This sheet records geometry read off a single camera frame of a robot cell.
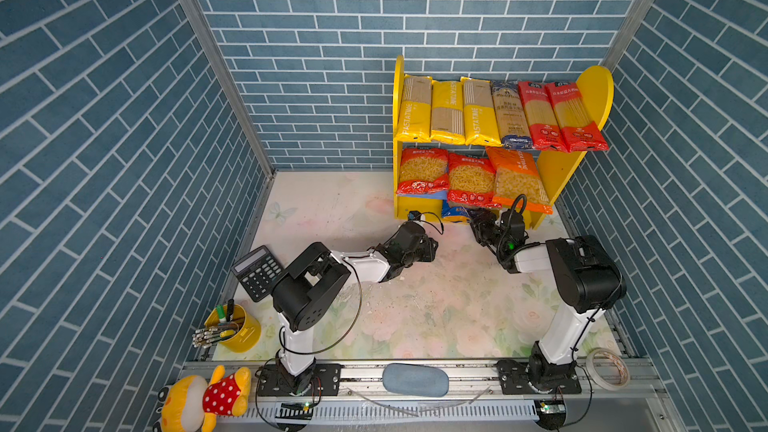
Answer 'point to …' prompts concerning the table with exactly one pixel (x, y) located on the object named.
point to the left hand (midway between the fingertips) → (436, 245)
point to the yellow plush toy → (191, 404)
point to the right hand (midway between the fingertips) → (467, 210)
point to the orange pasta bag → (517, 174)
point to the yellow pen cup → (229, 325)
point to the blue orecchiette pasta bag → (456, 214)
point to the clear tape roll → (596, 380)
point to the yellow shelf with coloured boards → (409, 208)
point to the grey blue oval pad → (415, 380)
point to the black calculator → (256, 271)
